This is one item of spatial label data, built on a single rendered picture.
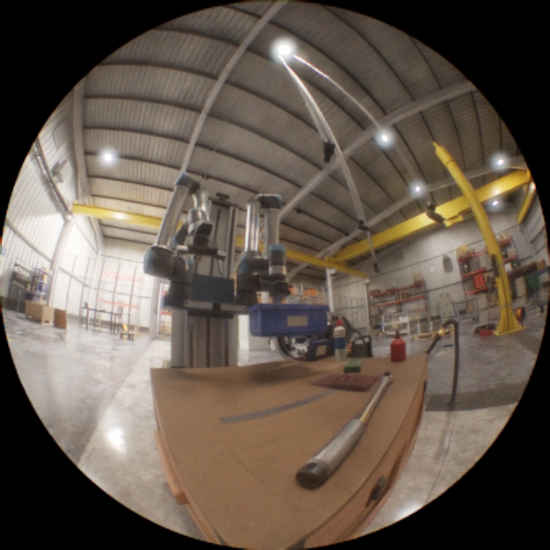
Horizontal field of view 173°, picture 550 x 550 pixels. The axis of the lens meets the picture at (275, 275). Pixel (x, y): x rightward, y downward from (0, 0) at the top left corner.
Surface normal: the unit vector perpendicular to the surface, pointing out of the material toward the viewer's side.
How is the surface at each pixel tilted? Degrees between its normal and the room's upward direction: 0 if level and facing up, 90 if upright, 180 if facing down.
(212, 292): 90
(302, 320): 90
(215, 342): 90
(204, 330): 90
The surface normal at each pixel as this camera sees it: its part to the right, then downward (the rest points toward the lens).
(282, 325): 0.35, -0.29
